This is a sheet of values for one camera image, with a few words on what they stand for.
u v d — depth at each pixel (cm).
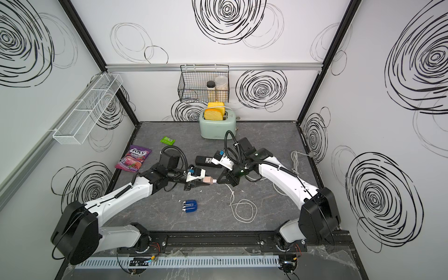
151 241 73
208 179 71
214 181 72
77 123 72
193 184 68
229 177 65
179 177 67
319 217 41
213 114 98
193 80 96
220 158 67
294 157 98
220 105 102
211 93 86
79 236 40
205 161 97
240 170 65
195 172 62
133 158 99
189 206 81
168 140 108
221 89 85
